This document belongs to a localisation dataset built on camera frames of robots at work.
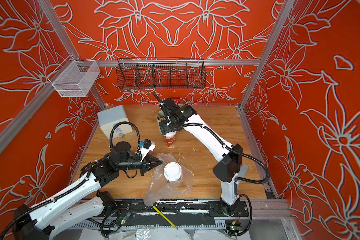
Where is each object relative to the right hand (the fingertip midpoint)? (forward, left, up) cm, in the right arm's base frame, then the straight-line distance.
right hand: (168, 124), depth 78 cm
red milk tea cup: (-2, 0, -11) cm, 12 cm away
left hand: (-20, +2, -2) cm, 20 cm away
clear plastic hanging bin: (+29, +61, +9) cm, 68 cm away
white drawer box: (+11, +40, -8) cm, 42 cm away
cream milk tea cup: (-23, -3, -7) cm, 24 cm away
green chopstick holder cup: (+17, +7, -11) cm, 21 cm away
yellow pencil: (-39, +1, -24) cm, 45 cm away
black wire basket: (+40, +9, +6) cm, 42 cm away
